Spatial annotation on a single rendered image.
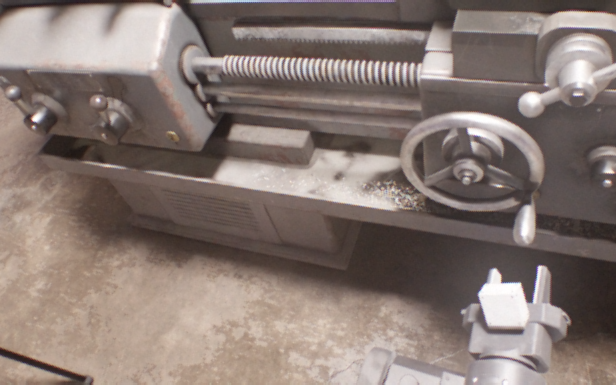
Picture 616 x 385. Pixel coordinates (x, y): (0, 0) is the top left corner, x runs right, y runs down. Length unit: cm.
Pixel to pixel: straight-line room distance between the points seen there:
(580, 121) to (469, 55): 18
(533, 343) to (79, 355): 136
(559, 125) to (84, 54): 87
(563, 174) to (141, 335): 122
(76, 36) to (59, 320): 99
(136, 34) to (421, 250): 95
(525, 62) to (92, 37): 80
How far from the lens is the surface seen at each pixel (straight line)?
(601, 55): 61
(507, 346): 62
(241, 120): 122
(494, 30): 67
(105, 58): 105
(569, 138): 79
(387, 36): 89
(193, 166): 129
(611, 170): 78
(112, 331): 165
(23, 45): 124
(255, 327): 144
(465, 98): 75
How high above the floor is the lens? 126
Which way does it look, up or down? 50 degrees down
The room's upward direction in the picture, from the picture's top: 19 degrees counter-clockwise
